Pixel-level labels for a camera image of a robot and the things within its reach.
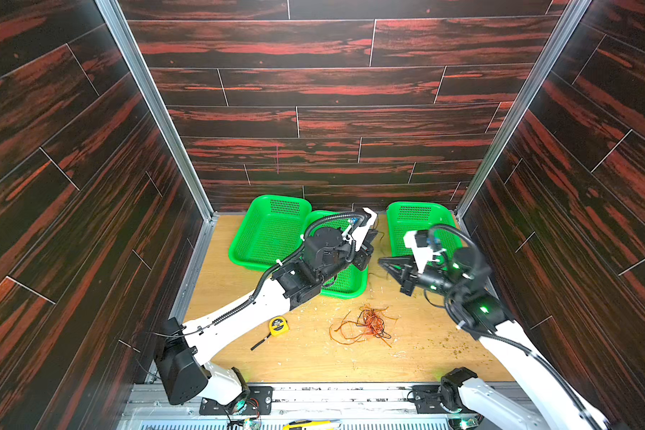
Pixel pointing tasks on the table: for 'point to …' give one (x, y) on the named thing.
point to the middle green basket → (351, 282)
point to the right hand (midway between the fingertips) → (385, 255)
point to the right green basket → (438, 219)
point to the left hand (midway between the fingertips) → (375, 232)
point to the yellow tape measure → (277, 326)
